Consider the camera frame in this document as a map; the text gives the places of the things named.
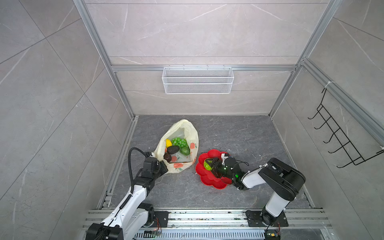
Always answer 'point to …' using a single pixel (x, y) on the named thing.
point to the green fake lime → (185, 150)
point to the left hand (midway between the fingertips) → (165, 161)
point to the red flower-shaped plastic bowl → (207, 176)
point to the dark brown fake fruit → (167, 157)
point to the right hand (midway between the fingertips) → (205, 163)
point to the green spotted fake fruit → (207, 166)
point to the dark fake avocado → (173, 149)
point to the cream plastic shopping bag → (183, 129)
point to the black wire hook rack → (356, 159)
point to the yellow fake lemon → (168, 143)
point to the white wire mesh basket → (194, 80)
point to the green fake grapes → (179, 142)
